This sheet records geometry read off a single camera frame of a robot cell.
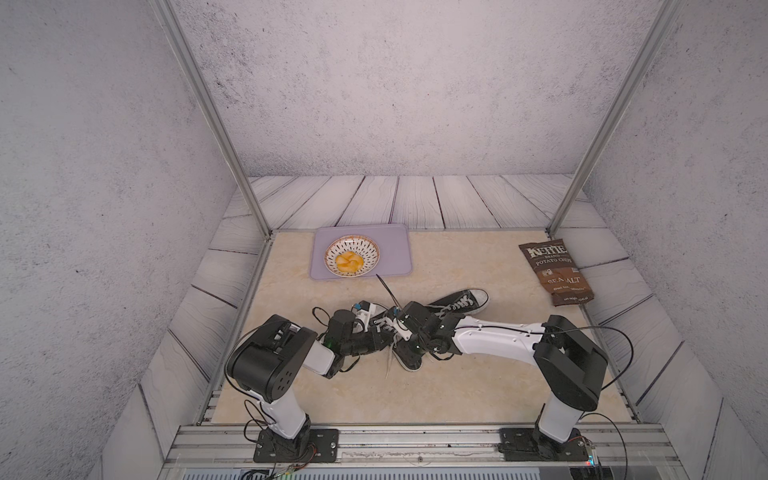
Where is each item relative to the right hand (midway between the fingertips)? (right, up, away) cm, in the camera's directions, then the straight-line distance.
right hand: (402, 349), depth 86 cm
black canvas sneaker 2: (+20, +11, +10) cm, 25 cm away
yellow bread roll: (-18, +24, +22) cm, 37 cm away
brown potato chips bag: (+55, +21, +21) cm, 63 cm away
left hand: (-1, +3, +2) cm, 3 cm away
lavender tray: (-2, +32, +33) cm, 46 cm away
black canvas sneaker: (+1, +2, -8) cm, 9 cm away
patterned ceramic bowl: (-16, +31, +29) cm, 45 cm away
